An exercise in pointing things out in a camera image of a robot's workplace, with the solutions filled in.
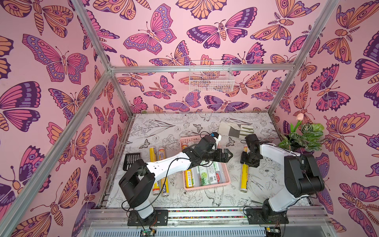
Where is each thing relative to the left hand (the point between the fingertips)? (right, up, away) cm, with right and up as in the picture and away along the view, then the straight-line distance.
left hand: (228, 154), depth 78 cm
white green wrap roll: (-8, -10, +7) cm, 15 cm away
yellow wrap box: (+11, -12, +7) cm, 18 cm away
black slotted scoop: (-60, -6, +16) cm, 62 cm away
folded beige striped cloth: (+12, +12, +31) cm, 36 cm away
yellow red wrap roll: (-39, -18, +3) cm, 43 cm away
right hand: (+12, -8, +15) cm, 21 cm away
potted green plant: (+38, +9, -4) cm, 40 cm away
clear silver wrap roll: (-3, -12, +6) cm, 14 cm away
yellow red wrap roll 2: (-21, -13, +7) cm, 26 cm away
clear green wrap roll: (-17, -13, +6) cm, 22 cm away
